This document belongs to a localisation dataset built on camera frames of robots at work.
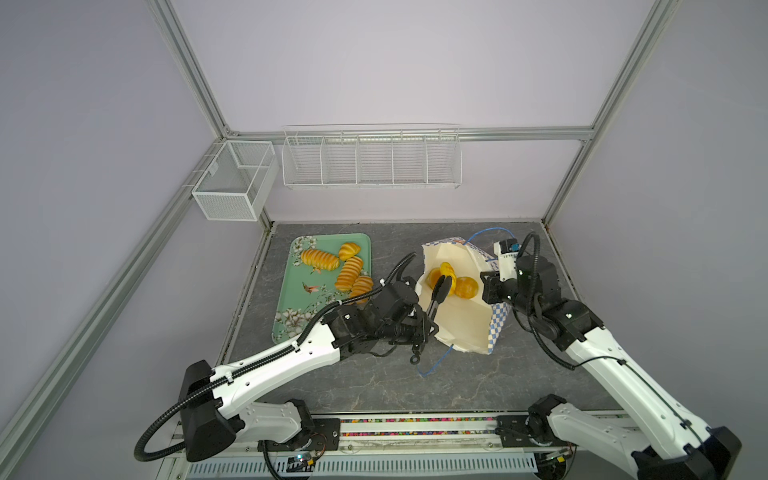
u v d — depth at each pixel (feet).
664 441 1.30
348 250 3.44
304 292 3.27
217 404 1.28
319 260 3.44
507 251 2.07
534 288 1.75
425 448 2.38
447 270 2.69
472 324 3.02
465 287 3.10
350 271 3.33
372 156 3.22
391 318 1.75
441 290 2.43
